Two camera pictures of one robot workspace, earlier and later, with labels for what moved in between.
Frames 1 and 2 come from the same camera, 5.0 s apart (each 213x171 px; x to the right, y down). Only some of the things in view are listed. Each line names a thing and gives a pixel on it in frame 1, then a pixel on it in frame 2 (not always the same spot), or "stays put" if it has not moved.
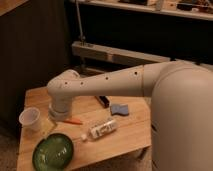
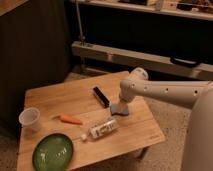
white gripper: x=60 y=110 → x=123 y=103
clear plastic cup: x=30 y=119 stays put
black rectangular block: x=104 y=101 stays put
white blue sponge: x=119 y=109 stays put
